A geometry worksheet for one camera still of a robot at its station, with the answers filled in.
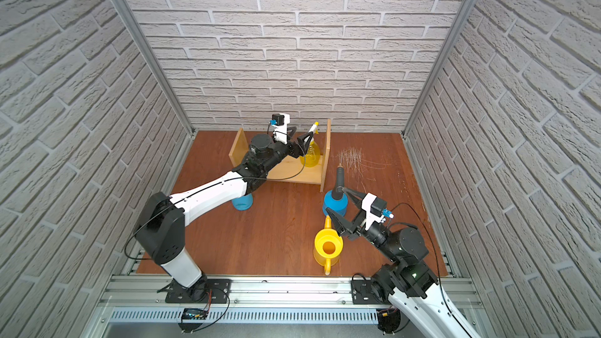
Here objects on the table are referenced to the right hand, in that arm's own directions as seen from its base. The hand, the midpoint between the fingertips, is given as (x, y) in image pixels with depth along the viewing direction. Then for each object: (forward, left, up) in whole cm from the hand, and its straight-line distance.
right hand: (334, 203), depth 59 cm
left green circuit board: (-18, +44, -34) cm, 59 cm away
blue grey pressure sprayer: (+12, -4, -20) cm, 24 cm away
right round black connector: (-24, -16, -34) cm, 44 cm away
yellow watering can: (-4, +1, -23) cm, 23 cm away
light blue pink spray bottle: (+15, +31, -26) cm, 43 cm away
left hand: (+30, +7, +1) cm, 31 cm away
